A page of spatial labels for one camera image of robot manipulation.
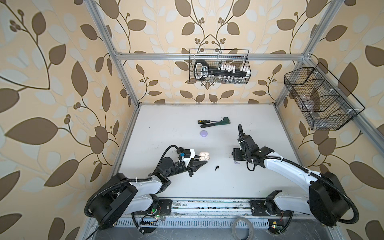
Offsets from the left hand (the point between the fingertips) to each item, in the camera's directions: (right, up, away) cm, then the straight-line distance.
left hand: (206, 159), depth 72 cm
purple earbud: (+19, -7, +18) cm, 27 cm away
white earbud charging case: (-1, +2, +1) cm, 2 cm away
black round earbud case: (-15, 0, +22) cm, 27 cm away
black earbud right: (+8, -9, +17) cm, 21 cm away
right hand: (+20, -1, +15) cm, 25 cm away
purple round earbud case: (0, +10, +32) cm, 33 cm away
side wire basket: (+59, +28, +2) cm, 66 cm away
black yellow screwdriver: (0, +18, +37) cm, 41 cm away
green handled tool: (+16, +18, +37) cm, 44 cm away
